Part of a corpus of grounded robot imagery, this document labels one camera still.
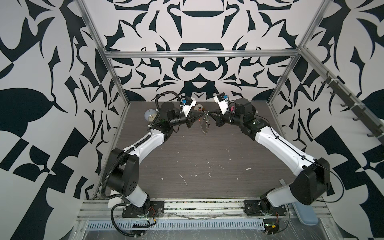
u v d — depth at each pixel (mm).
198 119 759
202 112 745
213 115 756
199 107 1139
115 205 660
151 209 729
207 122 775
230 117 658
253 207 744
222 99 655
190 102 664
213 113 714
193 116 713
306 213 702
